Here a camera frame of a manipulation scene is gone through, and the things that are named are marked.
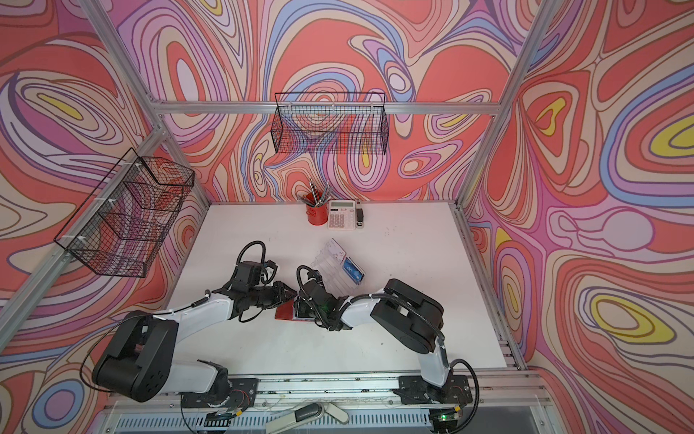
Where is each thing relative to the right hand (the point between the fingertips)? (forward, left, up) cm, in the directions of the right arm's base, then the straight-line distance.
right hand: (298, 310), depth 89 cm
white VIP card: (+17, -13, +9) cm, 24 cm away
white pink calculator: (+40, -15, +3) cm, 43 cm away
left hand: (+4, -1, +5) cm, 6 cm away
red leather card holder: (-2, +4, +3) cm, 5 cm away
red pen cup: (+37, -5, +6) cm, 38 cm away
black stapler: (+38, -23, +5) cm, 44 cm away
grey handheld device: (-30, -6, +5) cm, 31 cm away
